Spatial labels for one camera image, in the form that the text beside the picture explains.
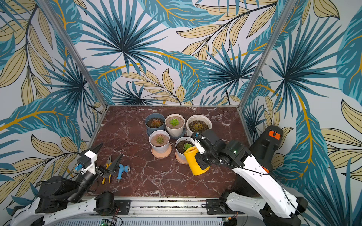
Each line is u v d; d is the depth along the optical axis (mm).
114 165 512
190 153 675
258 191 416
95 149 534
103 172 498
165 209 739
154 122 970
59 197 404
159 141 874
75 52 850
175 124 949
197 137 582
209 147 462
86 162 432
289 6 687
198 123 955
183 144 863
